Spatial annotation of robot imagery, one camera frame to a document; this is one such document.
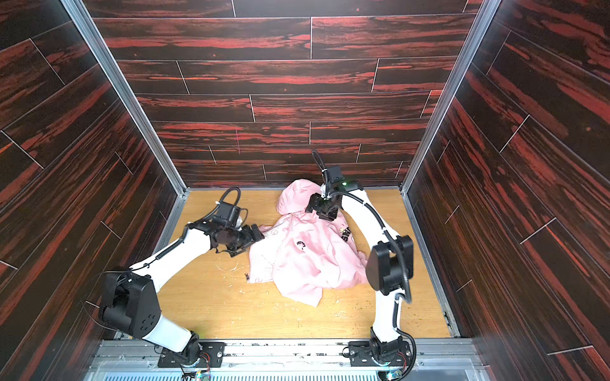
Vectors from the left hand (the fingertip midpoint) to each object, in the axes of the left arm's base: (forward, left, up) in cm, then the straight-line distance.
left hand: (260, 241), depth 87 cm
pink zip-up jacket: (0, -16, -7) cm, 18 cm away
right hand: (+11, -21, +5) cm, 24 cm away
